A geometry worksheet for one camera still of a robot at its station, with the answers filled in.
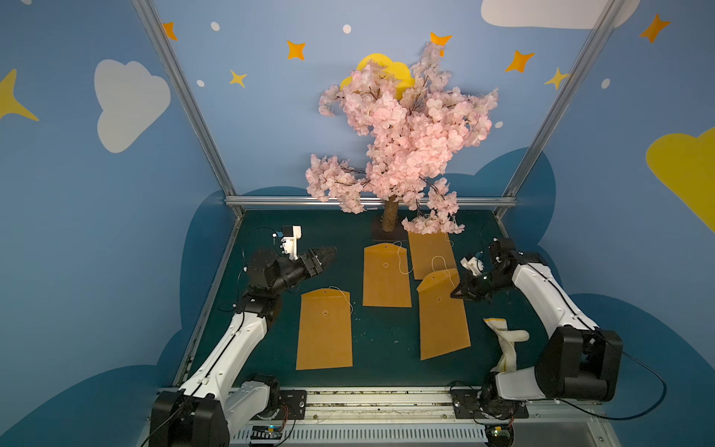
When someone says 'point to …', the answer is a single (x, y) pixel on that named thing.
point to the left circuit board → (266, 432)
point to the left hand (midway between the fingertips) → (334, 248)
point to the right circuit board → (499, 435)
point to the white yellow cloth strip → (507, 338)
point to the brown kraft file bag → (430, 252)
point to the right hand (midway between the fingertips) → (458, 292)
